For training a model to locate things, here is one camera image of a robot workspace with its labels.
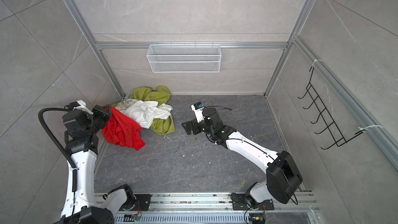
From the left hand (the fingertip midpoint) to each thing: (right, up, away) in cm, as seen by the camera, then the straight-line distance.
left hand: (110, 101), depth 70 cm
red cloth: (0, -15, +10) cm, 18 cm away
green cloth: (+17, -14, +26) cm, 35 cm away
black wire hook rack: (+95, -15, -11) cm, 97 cm away
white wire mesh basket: (+31, +30, +31) cm, 53 cm away
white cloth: (+6, -6, +26) cm, 27 cm away
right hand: (+35, -9, +10) cm, 38 cm away
